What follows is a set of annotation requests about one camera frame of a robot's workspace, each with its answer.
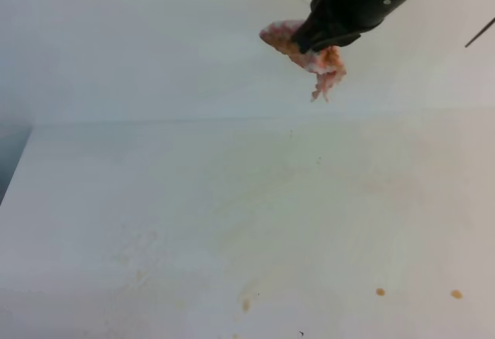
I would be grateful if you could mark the pink white rag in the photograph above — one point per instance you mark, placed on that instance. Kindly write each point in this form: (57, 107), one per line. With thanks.
(326, 64)

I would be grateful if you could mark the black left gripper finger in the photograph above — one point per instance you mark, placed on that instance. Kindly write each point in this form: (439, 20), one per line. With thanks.
(340, 39)

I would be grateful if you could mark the black cable tie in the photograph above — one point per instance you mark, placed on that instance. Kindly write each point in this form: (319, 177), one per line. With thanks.
(481, 32)

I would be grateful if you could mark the small coffee drop right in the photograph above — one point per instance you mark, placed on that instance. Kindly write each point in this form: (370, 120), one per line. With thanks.
(456, 294)

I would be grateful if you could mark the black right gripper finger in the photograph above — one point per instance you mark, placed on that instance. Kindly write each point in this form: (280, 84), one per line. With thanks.
(308, 34)

